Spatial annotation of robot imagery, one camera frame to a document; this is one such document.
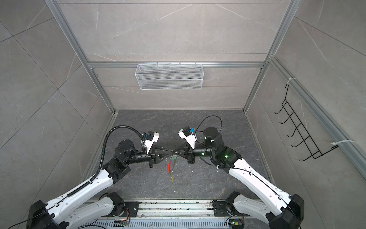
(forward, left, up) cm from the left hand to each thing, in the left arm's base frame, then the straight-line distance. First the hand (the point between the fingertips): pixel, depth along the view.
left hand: (171, 151), depth 62 cm
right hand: (+1, -1, -1) cm, 2 cm away
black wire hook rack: (+1, -62, +2) cm, 62 cm away
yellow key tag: (-2, +2, -32) cm, 32 cm away
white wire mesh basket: (+60, +3, -1) cm, 60 cm away
